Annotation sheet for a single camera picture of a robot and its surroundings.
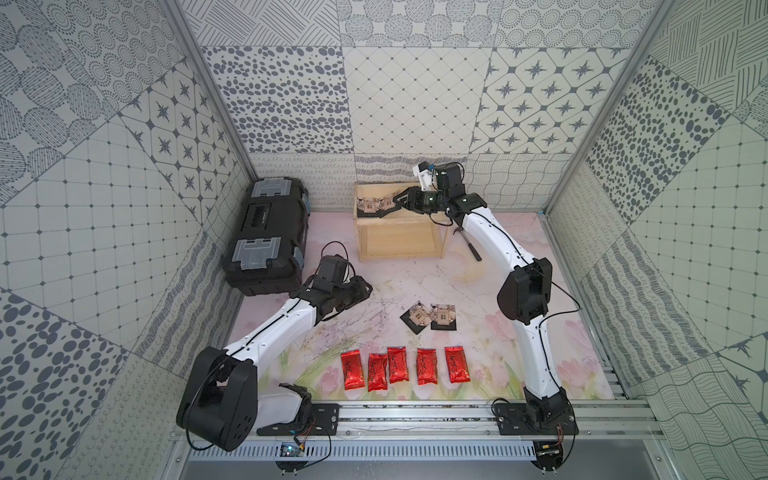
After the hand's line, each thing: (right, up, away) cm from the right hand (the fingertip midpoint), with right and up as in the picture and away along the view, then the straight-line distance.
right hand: (398, 203), depth 89 cm
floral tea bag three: (+6, -36, +3) cm, 36 cm away
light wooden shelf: (+1, -9, +23) cm, 25 cm away
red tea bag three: (0, -46, -8) cm, 47 cm away
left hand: (-9, -24, -4) cm, 26 cm away
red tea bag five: (+17, -47, -9) cm, 51 cm away
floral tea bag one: (-9, 0, +3) cm, 10 cm away
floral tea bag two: (-4, +1, +3) cm, 5 cm away
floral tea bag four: (+14, -36, +3) cm, 39 cm away
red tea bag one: (-13, -47, -8) cm, 50 cm away
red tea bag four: (+8, -46, -8) cm, 48 cm away
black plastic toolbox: (-38, -15, -4) cm, 41 cm away
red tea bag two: (-6, -47, -11) cm, 48 cm away
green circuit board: (-26, -63, -18) cm, 70 cm away
